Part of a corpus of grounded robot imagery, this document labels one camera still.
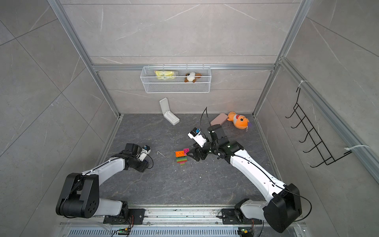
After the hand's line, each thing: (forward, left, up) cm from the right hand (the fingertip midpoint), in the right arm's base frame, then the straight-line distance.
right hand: (192, 148), depth 75 cm
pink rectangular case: (+38, -21, -20) cm, 48 cm away
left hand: (+3, +32, -20) cm, 37 cm away
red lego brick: (+1, +7, -17) cm, 18 cm away
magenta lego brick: (+2, +4, -6) cm, 8 cm away
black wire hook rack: (-5, -56, +11) cm, 57 cm away
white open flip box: (+41, +18, -17) cm, 48 cm away
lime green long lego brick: (+1, +7, -15) cm, 16 cm away
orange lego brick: (+2, +8, -9) cm, 12 cm away
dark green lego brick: (0, +7, -11) cm, 13 cm away
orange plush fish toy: (+29, -35, -13) cm, 47 cm away
